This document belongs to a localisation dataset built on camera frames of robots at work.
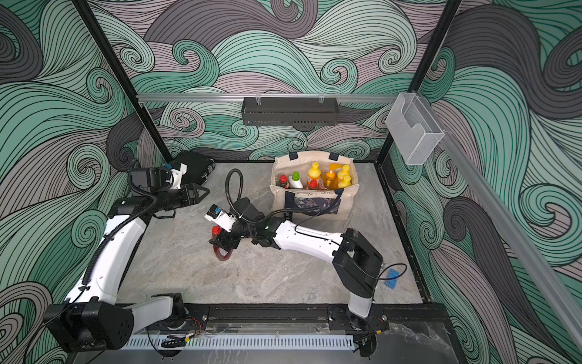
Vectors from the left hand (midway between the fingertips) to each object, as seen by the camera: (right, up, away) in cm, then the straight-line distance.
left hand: (202, 189), depth 75 cm
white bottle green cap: (+32, +3, +17) cm, 36 cm away
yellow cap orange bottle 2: (+52, +7, +12) cm, 54 cm away
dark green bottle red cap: (+27, +3, +14) cm, 31 cm away
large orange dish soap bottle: (+47, +3, +15) cm, 49 cm away
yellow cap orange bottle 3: (+51, +4, +10) cm, 52 cm away
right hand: (+4, -15, -1) cm, 16 cm away
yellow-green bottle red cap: (+39, +2, +13) cm, 41 cm away
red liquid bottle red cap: (+5, -24, +5) cm, 25 cm away
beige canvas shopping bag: (+38, -6, +15) cm, 41 cm away
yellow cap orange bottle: (+40, +6, +15) cm, 43 cm away
